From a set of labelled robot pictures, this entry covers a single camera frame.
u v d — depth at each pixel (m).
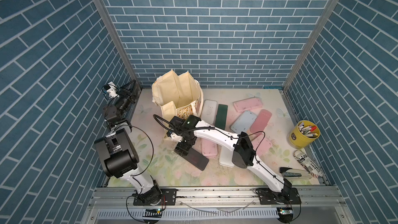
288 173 0.81
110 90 0.72
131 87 0.72
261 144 0.59
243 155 0.54
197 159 0.84
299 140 0.83
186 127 0.63
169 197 0.74
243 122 1.00
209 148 0.87
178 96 1.09
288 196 0.63
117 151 0.51
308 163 0.82
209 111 1.05
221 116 1.04
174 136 0.79
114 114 0.62
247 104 1.09
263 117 1.05
